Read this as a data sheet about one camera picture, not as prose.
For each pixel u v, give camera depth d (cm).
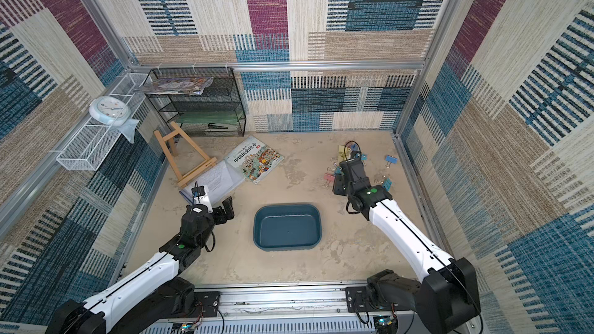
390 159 108
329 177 101
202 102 108
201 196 72
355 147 111
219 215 75
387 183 100
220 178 104
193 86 87
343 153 111
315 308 73
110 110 75
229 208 78
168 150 93
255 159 109
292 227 91
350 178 62
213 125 111
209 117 112
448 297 39
